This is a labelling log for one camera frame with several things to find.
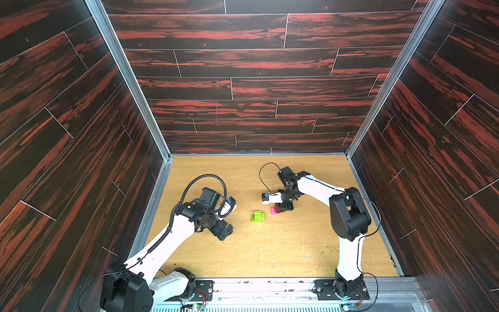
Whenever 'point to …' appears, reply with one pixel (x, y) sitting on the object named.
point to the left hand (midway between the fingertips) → (224, 223)
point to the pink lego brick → (274, 210)
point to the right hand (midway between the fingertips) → (282, 203)
